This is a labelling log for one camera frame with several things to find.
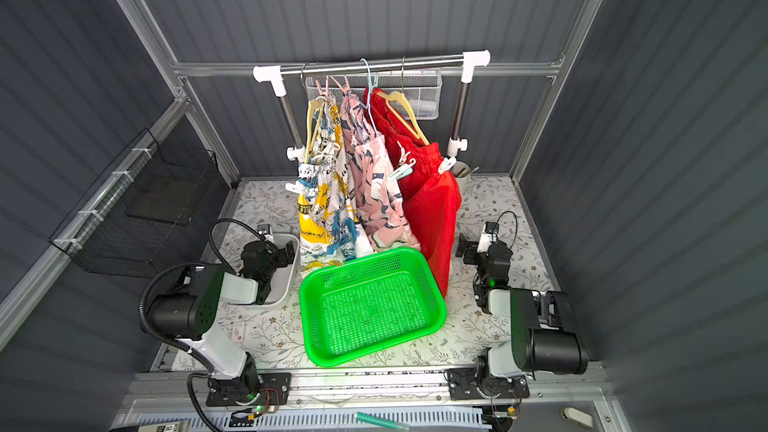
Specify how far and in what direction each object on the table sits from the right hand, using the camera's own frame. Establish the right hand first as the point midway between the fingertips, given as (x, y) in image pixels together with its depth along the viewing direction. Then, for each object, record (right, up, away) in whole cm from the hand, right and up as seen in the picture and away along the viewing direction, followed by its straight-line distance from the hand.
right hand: (482, 236), depth 90 cm
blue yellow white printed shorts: (-44, +3, -17) cm, 47 cm away
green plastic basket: (-34, -20, -3) cm, 40 cm away
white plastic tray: (-60, -14, -3) cm, 62 cm away
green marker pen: (-30, -41, -21) cm, 55 cm away
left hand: (-65, -3, +6) cm, 65 cm away
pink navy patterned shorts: (-29, +8, -23) cm, 38 cm away
